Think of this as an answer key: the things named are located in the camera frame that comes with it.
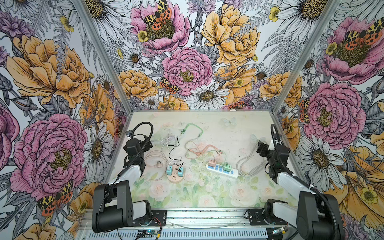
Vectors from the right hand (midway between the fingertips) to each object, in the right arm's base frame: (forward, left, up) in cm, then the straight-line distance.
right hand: (265, 146), depth 89 cm
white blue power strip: (-10, +28, -8) cm, 30 cm away
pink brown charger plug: (-8, +32, -4) cm, 33 cm away
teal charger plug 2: (-14, +49, -4) cm, 51 cm away
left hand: (+3, +73, +1) cm, 73 cm away
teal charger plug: (-12, +55, -3) cm, 57 cm away
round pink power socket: (-14, +53, -8) cm, 56 cm away
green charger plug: (-11, +23, -4) cm, 26 cm away
